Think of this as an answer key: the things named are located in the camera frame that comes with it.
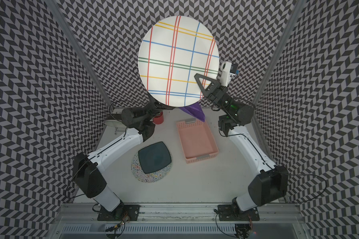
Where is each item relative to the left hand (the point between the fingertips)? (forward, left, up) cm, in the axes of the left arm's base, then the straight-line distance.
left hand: (180, 91), depth 46 cm
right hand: (+4, -5, +2) cm, 6 cm away
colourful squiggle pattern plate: (-7, +18, -56) cm, 59 cm away
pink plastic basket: (+19, -9, -60) cm, 63 cm away
